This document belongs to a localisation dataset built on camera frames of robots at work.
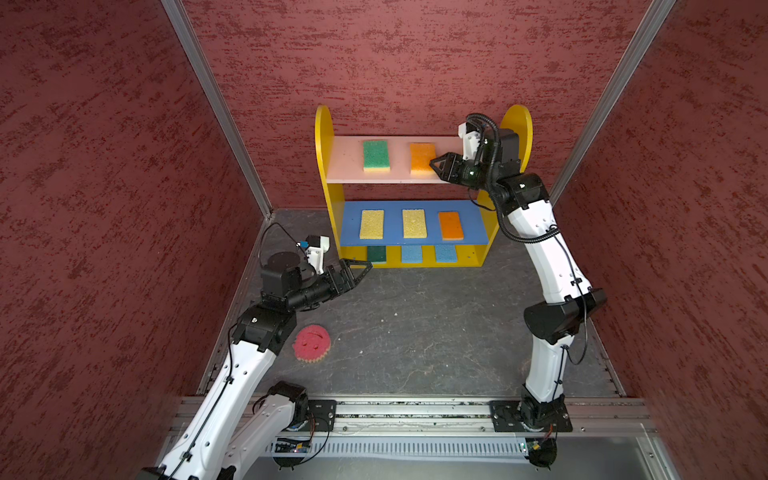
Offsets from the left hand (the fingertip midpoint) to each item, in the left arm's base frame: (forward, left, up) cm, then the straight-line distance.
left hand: (363, 277), depth 68 cm
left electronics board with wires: (-30, +16, -29) cm, 45 cm away
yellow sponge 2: (+28, -14, -13) cm, 34 cm away
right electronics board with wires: (-31, -44, -30) cm, 62 cm away
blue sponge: (+27, -14, -27) cm, 40 cm away
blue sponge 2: (+28, -27, -27) cm, 47 cm away
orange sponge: (+29, -26, -14) cm, 42 cm away
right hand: (+25, -17, +13) cm, 33 cm away
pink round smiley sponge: (-7, +16, -26) cm, 31 cm away
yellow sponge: (+30, 0, -14) cm, 33 cm away
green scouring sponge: (+26, -1, -27) cm, 37 cm away
